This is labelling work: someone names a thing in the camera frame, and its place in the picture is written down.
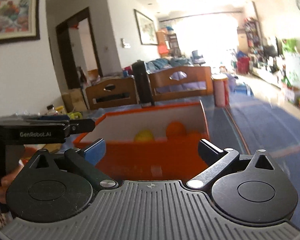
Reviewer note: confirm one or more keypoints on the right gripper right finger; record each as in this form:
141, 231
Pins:
218, 161

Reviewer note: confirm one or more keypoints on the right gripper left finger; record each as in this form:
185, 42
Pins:
83, 161

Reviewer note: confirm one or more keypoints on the orange tangerine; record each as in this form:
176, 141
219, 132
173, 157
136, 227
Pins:
175, 129

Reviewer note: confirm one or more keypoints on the person's left hand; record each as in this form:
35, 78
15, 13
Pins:
27, 152

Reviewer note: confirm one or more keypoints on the blue plaid tablecloth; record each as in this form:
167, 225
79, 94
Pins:
258, 197

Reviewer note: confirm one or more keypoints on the green yellow mug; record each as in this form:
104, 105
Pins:
75, 115

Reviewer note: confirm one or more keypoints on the orange cardboard box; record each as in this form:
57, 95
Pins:
160, 159

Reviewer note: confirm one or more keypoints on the yellow lemon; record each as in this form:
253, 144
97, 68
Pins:
144, 135

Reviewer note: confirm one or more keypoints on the pink cylindrical canister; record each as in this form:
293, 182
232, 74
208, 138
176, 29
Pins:
220, 90

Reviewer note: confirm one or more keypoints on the wooden chair left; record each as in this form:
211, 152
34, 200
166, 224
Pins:
112, 93

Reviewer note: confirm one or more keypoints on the red basket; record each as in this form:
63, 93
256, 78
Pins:
243, 65

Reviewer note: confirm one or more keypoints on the black tall thermos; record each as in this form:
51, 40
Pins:
142, 83

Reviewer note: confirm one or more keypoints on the framed floral painting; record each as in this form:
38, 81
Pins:
19, 21

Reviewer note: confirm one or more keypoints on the framed ink painting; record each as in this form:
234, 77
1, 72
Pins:
146, 29

